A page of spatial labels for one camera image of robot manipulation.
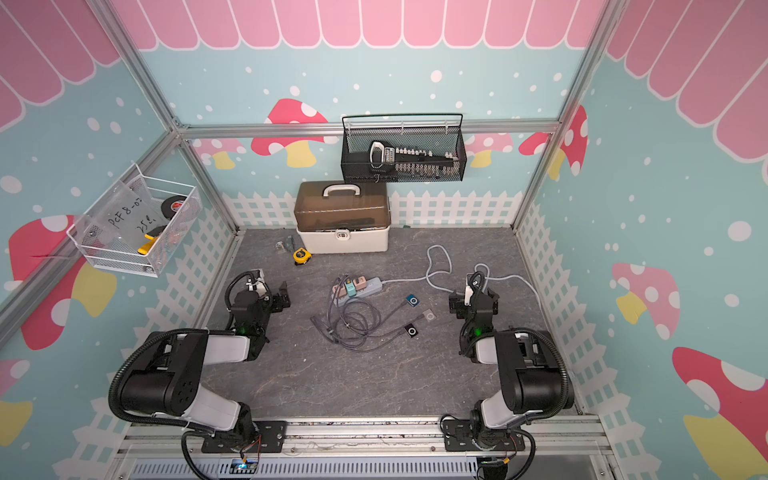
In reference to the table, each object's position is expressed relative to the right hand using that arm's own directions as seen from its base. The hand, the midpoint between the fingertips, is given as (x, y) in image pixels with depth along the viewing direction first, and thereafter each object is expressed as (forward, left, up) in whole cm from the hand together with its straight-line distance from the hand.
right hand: (472, 289), depth 94 cm
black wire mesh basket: (+30, +36, +27) cm, 54 cm away
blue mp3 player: (0, +19, -6) cm, 20 cm away
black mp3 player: (-11, +20, -6) cm, 23 cm away
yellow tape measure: (+18, +59, -4) cm, 62 cm away
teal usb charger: (0, +38, 0) cm, 38 cm away
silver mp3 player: (-5, +14, -7) cm, 16 cm away
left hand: (0, +64, +2) cm, 64 cm away
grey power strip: (+5, +32, -4) cm, 32 cm away
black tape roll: (+9, +84, +28) cm, 89 cm away
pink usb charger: (+3, +36, 0) cm, 36 cm away
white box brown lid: (+22, +42, +12) cm, 49 cm away
